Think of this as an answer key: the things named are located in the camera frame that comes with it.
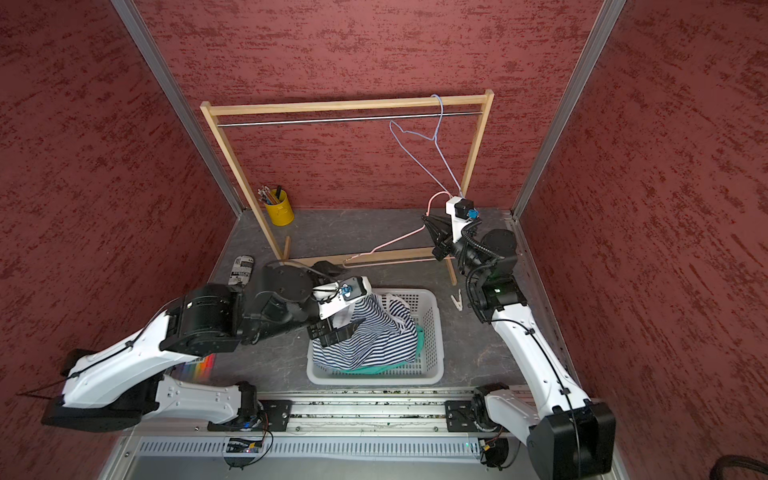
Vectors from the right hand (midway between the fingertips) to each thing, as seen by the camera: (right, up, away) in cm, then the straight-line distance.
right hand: (422, 221), depth 68 cm
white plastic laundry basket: (+3, -41, +13) cm, 43 cm away
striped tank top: (-11, -31, +8) cm, 34 cm away
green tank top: (-13, -40, +10) cm, 43 cm away
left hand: (-16, -16, -12) cm, 25 cm away
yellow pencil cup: (-51, +9, +41) cm, 66 cm away
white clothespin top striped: (+14, -25, +26) cm, 39 cm away
